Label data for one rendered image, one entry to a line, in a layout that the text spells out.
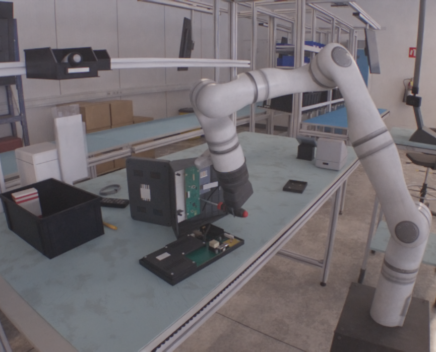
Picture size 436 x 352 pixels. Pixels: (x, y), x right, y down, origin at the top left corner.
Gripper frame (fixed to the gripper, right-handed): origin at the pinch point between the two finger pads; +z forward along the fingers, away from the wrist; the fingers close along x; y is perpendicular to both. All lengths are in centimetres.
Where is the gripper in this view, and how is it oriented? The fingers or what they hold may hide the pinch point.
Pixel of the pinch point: (237, 213)
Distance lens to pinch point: 90.1
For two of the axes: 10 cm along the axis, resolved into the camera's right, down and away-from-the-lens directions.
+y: 7.6, 2.1, -6.1
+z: 2.6, 7.7, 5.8
